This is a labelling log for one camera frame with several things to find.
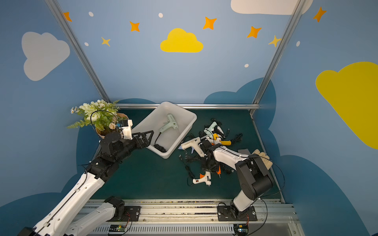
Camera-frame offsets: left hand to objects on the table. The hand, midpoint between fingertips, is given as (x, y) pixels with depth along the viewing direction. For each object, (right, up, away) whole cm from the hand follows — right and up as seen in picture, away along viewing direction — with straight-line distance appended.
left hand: (146, 130), depth 72 cm
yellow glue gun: (+44, -9, +28) cm, 54 cm away
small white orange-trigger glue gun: (+31, -29, +13) cm, 44 cm away
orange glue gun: (+39, -26, +17) cm, 50 cm away
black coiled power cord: (+1, -13, +26) cm, 29 cm away
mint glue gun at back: (+35, -1, +35) cm, 50 cm away
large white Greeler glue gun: (+24, -10, +26) cm, 37 cm away
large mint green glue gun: (+7, +4, +39) cm, 40 cm away
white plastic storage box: (-3, +8, +35) cm, 36 cm away
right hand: (+33, -25, +19) cm, 45 cm away
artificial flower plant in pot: (-27, +8, +7) cm, 29 cm away
